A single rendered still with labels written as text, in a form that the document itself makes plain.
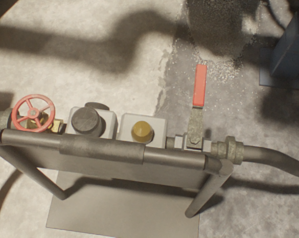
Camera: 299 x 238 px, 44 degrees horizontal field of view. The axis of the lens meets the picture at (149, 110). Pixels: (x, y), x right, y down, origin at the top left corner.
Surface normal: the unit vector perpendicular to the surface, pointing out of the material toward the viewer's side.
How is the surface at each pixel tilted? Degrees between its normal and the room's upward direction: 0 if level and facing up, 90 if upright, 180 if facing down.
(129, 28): 0
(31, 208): 0
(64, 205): 0
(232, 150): 9
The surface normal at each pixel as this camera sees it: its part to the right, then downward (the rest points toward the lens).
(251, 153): -0.17, -0.14
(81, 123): 0.00, -0.38
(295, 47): -0.14, 0.91
